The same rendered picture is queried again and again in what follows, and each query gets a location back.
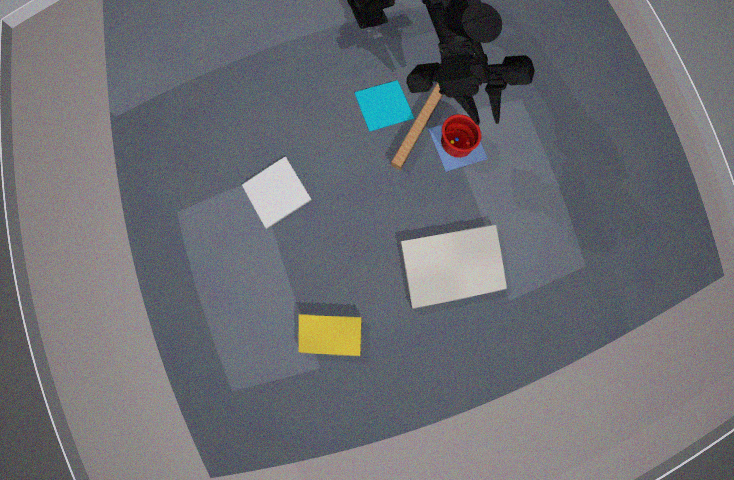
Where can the tan wooden plank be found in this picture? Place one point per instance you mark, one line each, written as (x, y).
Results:
(418, 126)

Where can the yellow rectangular block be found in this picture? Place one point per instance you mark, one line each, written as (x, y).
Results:
(330, 335)

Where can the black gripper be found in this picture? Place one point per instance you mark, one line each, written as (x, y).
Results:
(515, 70)

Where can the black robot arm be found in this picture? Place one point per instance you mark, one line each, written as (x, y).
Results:
(459, 74)

